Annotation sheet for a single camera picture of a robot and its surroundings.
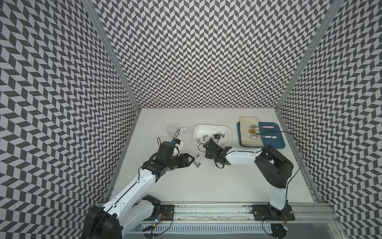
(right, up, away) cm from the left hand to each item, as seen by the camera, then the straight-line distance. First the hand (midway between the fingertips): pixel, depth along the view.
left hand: (190, 161), depth 79 cm
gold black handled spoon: (+43, +14, +25) cm, 52 cm away
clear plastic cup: (-14, +15, +19) cm, 28 cm away
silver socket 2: (+20, +12, +23) cm, 33 cm away
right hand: (+13, +1, +16) cm, 20 cm away
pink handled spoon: (+44, +18, +27) cm, 54 cm away
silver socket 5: (+4, -5, +9) cm, 11 cm away
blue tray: (+54, +13, +22) cm, 60 cm away
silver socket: (+8, +10, +20) cm, 24 cm away
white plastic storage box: (+7, +13, +21) cm, 26 cm away
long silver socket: (+2, -4, +11) cm, 12 cm away
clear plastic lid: (-5, +14, +19) cm, 24 cm away
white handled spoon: (+44, +11, +23) cm, 51 cm away
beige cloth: (+39, +21, +29) cm, 53 cm away
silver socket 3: (+22, +11, +23) cm, 34 cm away
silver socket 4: (+3, 0, +14) cm, 14 cm away
